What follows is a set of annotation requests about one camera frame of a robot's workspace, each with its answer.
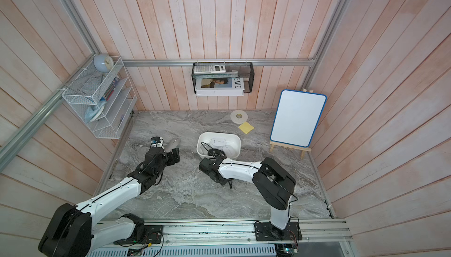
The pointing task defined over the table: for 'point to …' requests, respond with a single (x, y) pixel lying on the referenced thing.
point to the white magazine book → (220, 87)
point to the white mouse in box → (218, 142)
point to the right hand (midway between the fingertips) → (232, 172)
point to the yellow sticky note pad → (246, 128)
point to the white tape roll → (239, 117)
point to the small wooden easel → (303, 148)
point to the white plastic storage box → (229, 144)
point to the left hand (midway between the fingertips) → (171, 152)
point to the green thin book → (231, 74)
